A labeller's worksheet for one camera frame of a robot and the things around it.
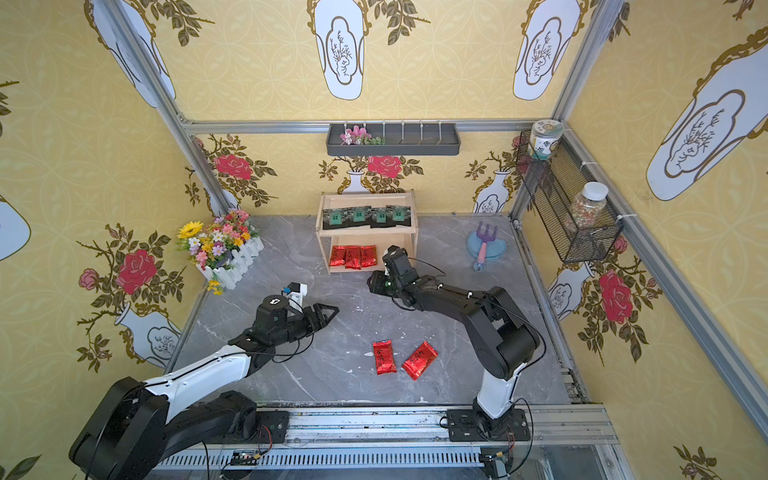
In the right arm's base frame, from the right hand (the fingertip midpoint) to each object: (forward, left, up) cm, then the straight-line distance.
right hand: (379, 275), depth 94 cm
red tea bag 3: (+10, +5, -3) cm, 11 cm away
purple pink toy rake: (+24, -38, -8) cm, 45 cm away
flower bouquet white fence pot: (+2, +47, +8) cm, 48 cm away
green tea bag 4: (+14, -7, +13) cm, 20 cm away
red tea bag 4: (-24, -3, -6) cm, 24 cm away
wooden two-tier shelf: (+8, +7, +12) cm, 16 cm away
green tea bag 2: (+12, +14, +13) cm, 22 cm away
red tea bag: (+9, +10, -4) cm, 14 cm away
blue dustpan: (+20, -42, -10) cm, 47 cm away
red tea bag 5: (-24, -13, -6) cm, 28 cm away
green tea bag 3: (+13, +7, +13) cm, 20 cm away
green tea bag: (+13, 0, +13) cm, 18 cm away
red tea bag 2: (+10, +15, -3) cm, 18 cm away
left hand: (-13, +14, +1) cm, 19 cm away
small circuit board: (-48, +30, -10) cm, 58 cm away
